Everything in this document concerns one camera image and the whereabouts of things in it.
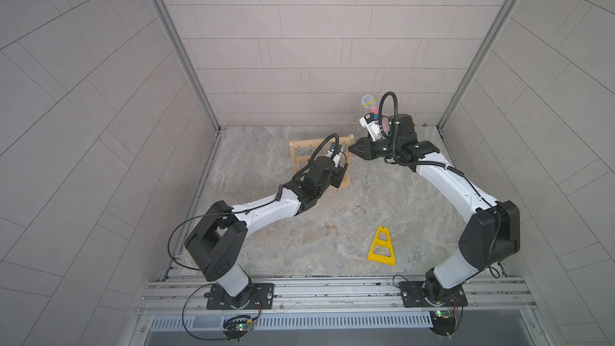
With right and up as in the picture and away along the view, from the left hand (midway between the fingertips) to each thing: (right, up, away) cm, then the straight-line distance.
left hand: (343, 160), depth 84 cm
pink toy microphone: (+10, +22, +6) cm, 25 cm away
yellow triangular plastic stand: (+12, -28, -3) cm, 31 cm away
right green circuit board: (+28, -46, -15) cm, 56 cm away
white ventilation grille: (+18, -45, -16) cm, 51 cm away
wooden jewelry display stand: (+1, +7, -5) cm, 9 cm away
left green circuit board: (-31, -45, -19) cm, 58 cm away
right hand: (+2, +5, -5) cm, 7 cm away
